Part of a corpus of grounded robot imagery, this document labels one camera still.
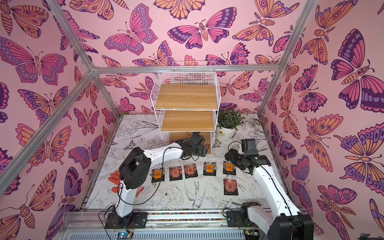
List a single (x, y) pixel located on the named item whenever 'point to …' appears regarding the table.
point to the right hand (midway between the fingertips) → (227, 157)
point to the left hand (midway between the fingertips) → (202, 149)
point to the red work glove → (115, 177)
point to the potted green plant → (228, 120)
